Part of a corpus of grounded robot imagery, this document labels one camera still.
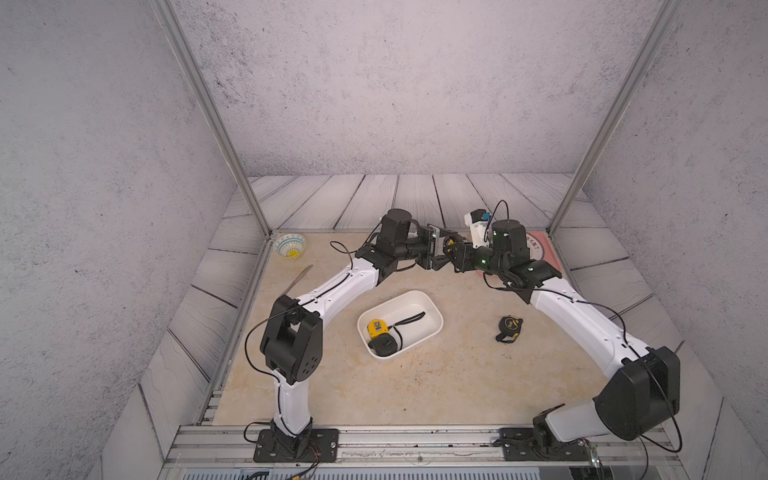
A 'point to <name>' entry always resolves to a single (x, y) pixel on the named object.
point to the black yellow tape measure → (449, 245)
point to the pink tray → (549, 252)
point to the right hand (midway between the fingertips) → (449, 248)
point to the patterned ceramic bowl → (290, 245)
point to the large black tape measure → (388, 344)
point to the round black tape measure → (509, 329)
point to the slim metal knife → (297, 279)
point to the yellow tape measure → (377, 326)
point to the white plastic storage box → (412, 317)
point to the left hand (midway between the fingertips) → (465, 242)
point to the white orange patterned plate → (536, 250)
